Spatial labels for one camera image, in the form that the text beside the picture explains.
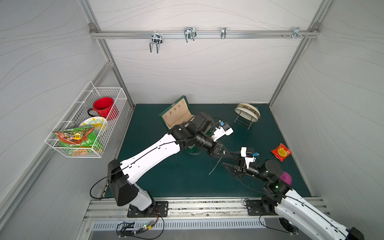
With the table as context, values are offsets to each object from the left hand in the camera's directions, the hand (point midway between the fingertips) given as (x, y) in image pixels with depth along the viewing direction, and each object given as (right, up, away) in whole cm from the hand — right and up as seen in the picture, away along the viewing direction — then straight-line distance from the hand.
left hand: (229, 157), depth 60 cm
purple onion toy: (+35, -16, +18) cm, 43 cm away
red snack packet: (+41, -6, +33) cm, 53 cm away
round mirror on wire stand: (+19, +19, +33) cm, 43 cm away
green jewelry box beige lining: (-25, +19, +38) cm, 50 cm away
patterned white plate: (-58, +14, +8) cm, 60 cm away
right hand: (0, -2, +9) cm, 9 cm away
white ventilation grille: (-21, -35, +10) cm, 42 cm away
